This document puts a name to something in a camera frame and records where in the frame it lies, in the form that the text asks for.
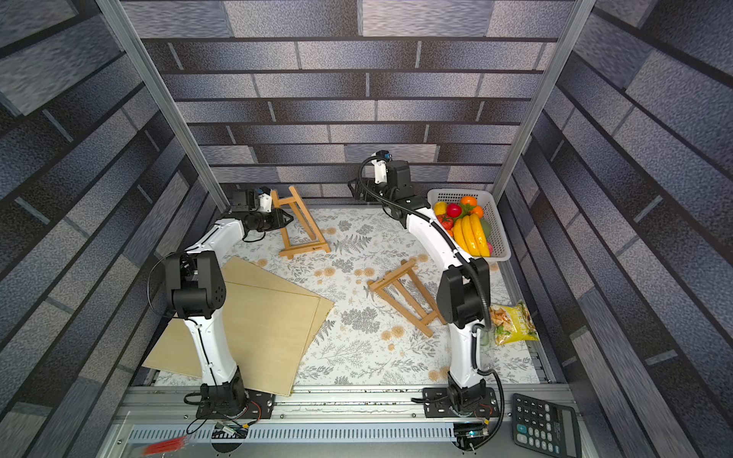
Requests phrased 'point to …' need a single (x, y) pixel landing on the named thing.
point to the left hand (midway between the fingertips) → (290, 214)
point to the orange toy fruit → (469, 199)
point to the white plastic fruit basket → (501, 246)
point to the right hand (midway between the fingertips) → (357, 182)
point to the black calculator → (546, 426)
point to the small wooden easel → (300, 248)
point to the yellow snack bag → (512, 324)
